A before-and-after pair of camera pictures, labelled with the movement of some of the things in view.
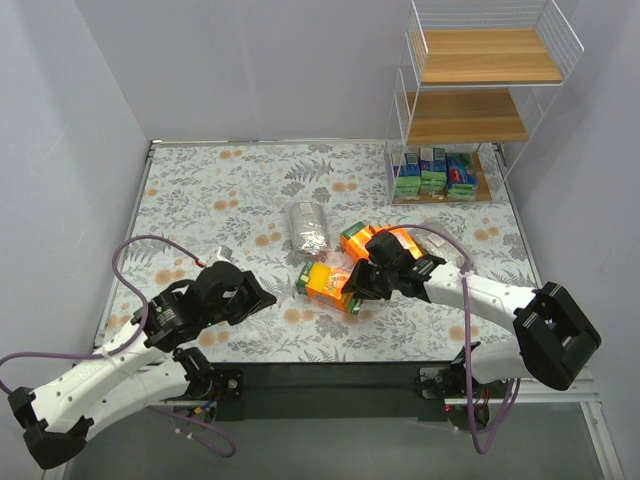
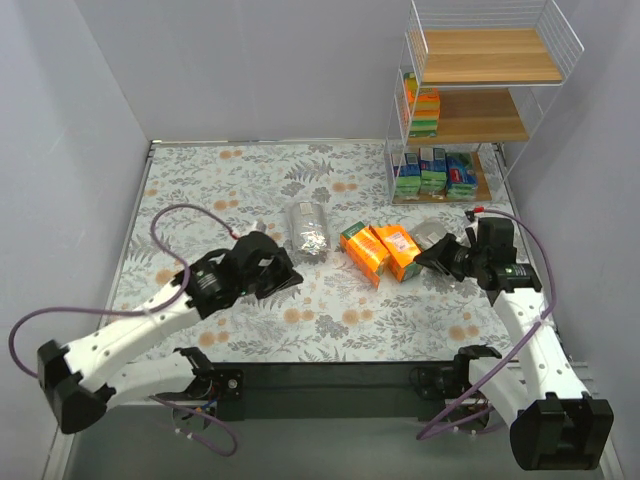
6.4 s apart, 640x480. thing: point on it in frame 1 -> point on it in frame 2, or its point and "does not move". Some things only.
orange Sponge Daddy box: (324, 284) -> (424, 107)
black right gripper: (373, 278) -> (448, 258)
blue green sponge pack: (433, 172) does not move
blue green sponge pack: (407, 178) does not move
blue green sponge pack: (460, 176) does not move
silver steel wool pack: (431, 242) does not move
